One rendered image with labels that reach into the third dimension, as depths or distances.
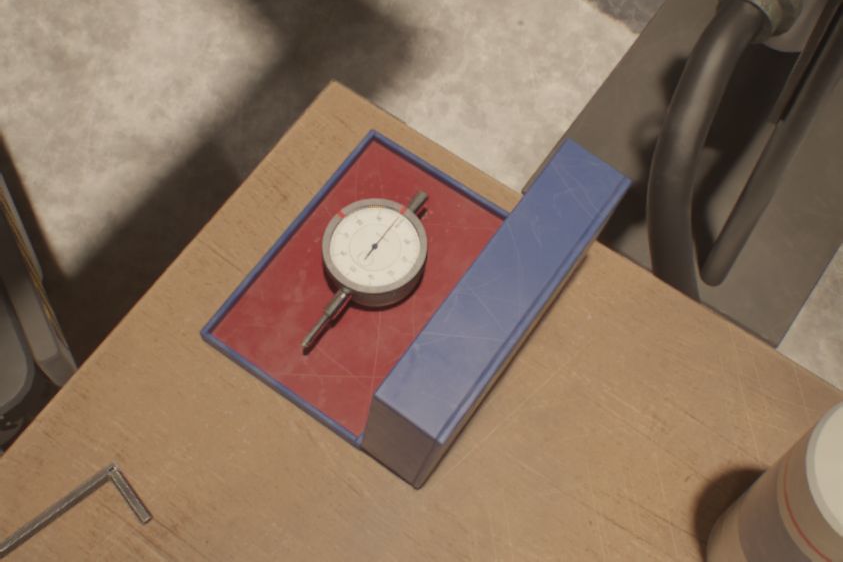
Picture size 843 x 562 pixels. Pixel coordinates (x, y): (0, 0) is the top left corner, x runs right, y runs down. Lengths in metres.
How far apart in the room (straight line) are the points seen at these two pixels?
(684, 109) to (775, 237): 0.47
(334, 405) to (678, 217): 0.29
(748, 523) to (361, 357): 0.22
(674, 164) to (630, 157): 0.46
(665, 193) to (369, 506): 0.31
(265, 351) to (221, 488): 0.08
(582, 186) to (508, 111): 0.72
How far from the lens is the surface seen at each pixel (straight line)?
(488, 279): 0.54
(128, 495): 0.64
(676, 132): 0.79
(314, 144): 0.71
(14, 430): 1.12
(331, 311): 0.63
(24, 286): 0.87
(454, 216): 0.68
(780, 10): 0.83
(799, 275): 1.23
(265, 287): 0.67
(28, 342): 0.86
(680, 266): 0.82
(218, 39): 1.35
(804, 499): 0.48
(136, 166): 1.28
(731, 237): 1.11
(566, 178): 0.56
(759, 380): 0.67
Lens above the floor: 1.08
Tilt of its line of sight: 64 degrees down
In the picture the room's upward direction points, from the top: straight up
